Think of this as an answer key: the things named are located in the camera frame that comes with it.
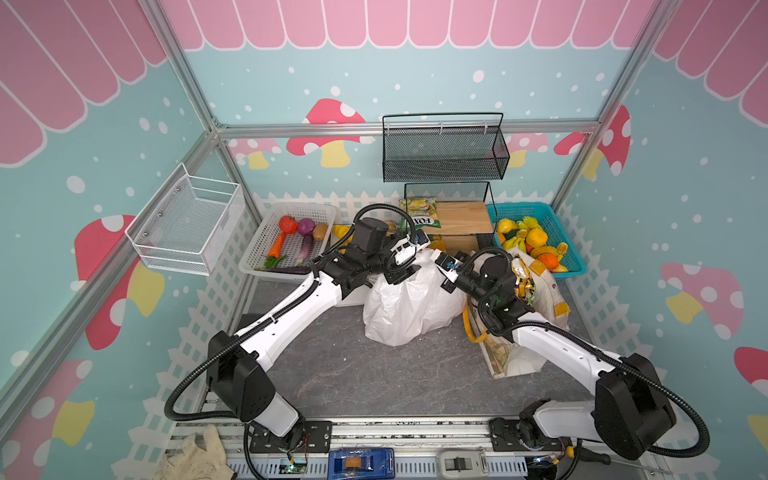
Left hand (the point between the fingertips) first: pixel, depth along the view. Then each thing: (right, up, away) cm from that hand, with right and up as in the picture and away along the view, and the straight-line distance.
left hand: (409, 258), depth 77 cm
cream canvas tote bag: (+38, -13, +2) cm, 40 cm away
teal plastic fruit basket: (+55, +15, +36) cm, 67 cm away
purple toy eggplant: (-37, +6, +35) cm, 51 cm away
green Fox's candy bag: (+5, +15, +20) cm, 26 cm away
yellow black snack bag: (+33, -8, +8) cm, 35 cm away
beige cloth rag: (-52, -48, -7) cm, 71 cm away
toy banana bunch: (+41, +7, +29) cm, 50 cm away
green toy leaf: (-48, -1, +29) cm, 56 cm away
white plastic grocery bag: (-3, -14, 0) cm, 15 cm away
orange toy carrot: (-48, +3, +33) cm, 58 cm away
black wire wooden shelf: (+21, +16, +25) cm, 37 cm away
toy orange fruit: (+48, -1, +21) cm, 52 cm away
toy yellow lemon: (+45, +7, +25) cm, 52 cm away
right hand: (+6, +2, 0) cm, 6 cm away
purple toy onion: (-38, +12, +36) cm, 54 cm away
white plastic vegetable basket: (-51, +11, +35) cm, 63 cm away
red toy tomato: (-44, +13, +35) cm, 58 cm away
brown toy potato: (-31, +10, +33) cm, 47 cm away
